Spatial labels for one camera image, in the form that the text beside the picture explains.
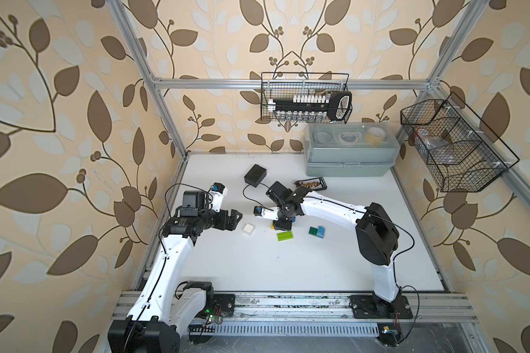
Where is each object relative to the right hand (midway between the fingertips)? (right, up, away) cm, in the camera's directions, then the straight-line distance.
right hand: (278, 220), depth 90 cm
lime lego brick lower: (+3, -7, +1) cm, 8 cm away
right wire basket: (+61, +26, -17) cm, 69 cm away
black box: (-11, +19, +17) cm, 28 cm away
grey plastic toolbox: (+35, +31, +13) cm, 48 cm away
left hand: (-18, +6, -11) cm, 22 cm away
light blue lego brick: (+18, -5, 0) cm, 19 cm away
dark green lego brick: (+15, -5, +1) cm, 15 cm away
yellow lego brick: (-2, -1, -9) cm, 9 cm away
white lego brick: (-12, -3, -1) cm, 13 cm away
